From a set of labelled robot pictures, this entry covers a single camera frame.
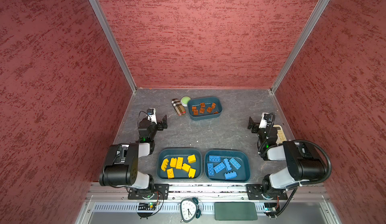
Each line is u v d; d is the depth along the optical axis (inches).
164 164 31.7
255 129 32.7
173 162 32.1
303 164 20.1
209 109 41.9
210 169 32.6
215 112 40.7
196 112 41.0
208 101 43.3
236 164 32.6
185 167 31.2
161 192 29.8
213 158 33.6
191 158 32.8
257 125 32.1
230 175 30.5
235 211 26.9
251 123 33.3
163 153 33.2
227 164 31.9
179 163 32.7
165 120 32.7
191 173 30.5
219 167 31.9
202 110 41.6
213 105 42.0
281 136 36.4
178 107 41.8
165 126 33.5
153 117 31.4
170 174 31.1
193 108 41.9
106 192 29.8
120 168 17.4
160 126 32.6
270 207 28.3
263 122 31.2
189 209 26.1
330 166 16.4
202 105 43.0
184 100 43.1
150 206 27.6
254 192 29.2
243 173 31.6
